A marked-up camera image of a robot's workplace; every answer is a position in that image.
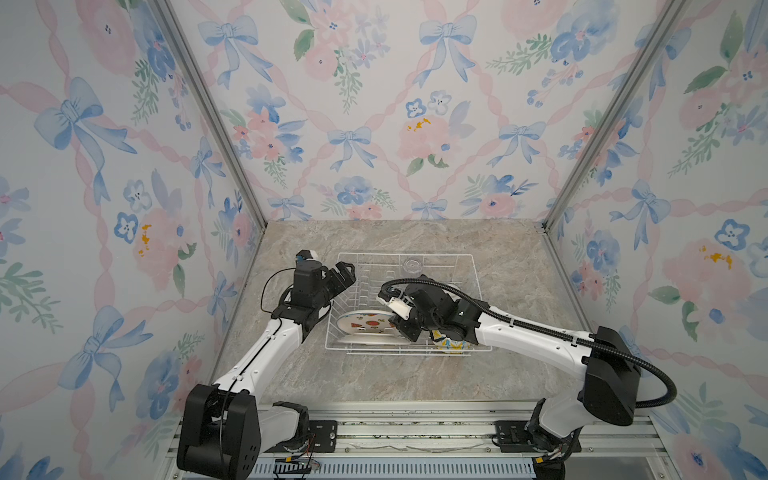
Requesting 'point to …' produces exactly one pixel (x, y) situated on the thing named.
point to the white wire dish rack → (374, 270)
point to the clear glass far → (412, 266)
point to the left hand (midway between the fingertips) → (345, 270)
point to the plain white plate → (375, 339)
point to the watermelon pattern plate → (367, 322)
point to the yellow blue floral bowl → (448, 346)
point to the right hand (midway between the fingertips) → (391, 313)
